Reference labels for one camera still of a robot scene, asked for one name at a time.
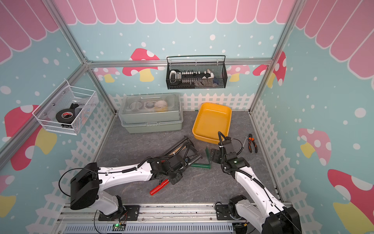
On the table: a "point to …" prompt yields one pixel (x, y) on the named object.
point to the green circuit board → (118, 227)
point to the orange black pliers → (250, 139)
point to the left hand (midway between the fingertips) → (177, 175)
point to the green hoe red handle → (204, 165)
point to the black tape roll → (65, 115)
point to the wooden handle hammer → (176, 151)
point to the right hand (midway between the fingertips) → (216, 153)
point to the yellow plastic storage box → (212, 118)
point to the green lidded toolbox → (151, 113)
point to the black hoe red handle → (162, 185)
